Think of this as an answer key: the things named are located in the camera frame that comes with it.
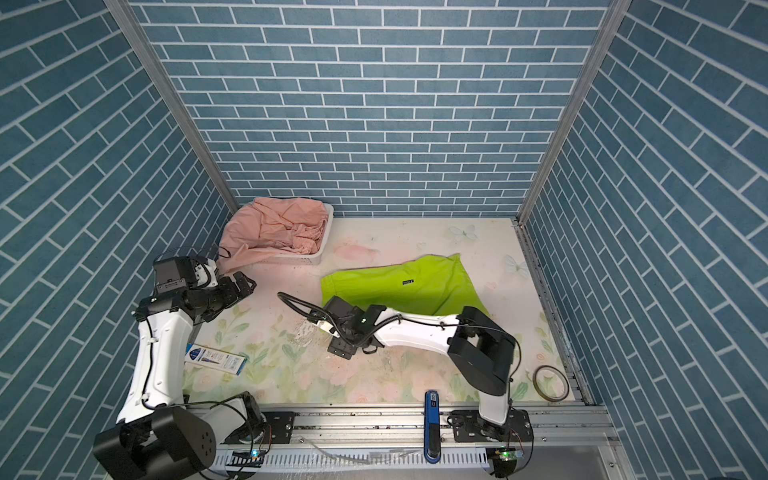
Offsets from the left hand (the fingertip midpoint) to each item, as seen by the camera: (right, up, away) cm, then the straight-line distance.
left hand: (242, 288), depth 79 cm
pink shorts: (-8, +20, +34) cm, 40 cm away
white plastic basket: (+12, +7, +21) cm, 25 cm away
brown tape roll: (+84, -27, +3) cm, 89 cm away
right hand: (+25, -12, +5) cm, 28 cm away
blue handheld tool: (+50, -33, -7) cm, 60 cm away
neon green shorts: (+55, -2, +20) cm, 58 cm away
